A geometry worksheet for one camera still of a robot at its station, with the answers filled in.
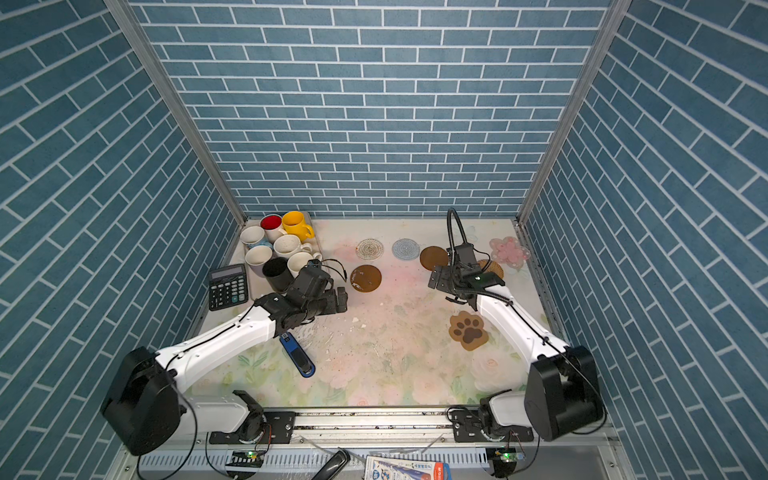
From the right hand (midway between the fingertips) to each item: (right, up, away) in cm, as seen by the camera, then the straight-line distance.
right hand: (444, 275), depth 87 cm
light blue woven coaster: (-11, +7, +24) cm, 28 cm away
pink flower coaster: (+28, +7, +24) cm, 37 cm away
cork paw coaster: (+8, -17, +4) cm, 19 cm away
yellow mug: (-53, +17, +21) cm, 59 cm away
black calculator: (-71, -5, +11) cm, 72 cm away
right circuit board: (+12, -42, -16) cm, 47 cm away
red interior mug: (-60, +17, +21) cm, 66 cm away
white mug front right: (-47, +4, +11) cm, 48 cm away
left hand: (-32, -6, -2) cm, 32 cm away
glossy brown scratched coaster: (-25, -2, +14) cm, 29 cm away
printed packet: (-18, -42, -19) cm, 50 cm away
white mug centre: (-53, +9, +17) cm, 57 cm away
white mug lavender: (-62, +5, +13) cm, 64 cm away
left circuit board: (-51, -43, -15) cm, 68 cm away
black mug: (-53, 0, +9) cm, 54 cm away
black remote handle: (-28, -40, -22) cm, 53 cm away
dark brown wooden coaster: (-1, +5, +23) cm, 23 cm away
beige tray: (-60, -5, +12) cm, 62 cm away
